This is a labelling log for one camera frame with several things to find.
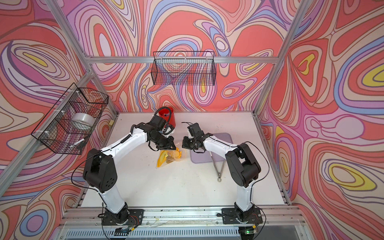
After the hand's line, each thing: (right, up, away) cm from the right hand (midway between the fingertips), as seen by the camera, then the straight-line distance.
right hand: (183, 148), depth 92 cm
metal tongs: (+21, -14, -6) cm, 26 cm away
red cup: (-12, +22, +10) cm, 27 cm away
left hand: (-3, +1, -7) cm, 8 cm away
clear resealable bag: (-9, -5, -4) cm, 11 cm away
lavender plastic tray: (+9, -6, +2) cm, 11 cm away
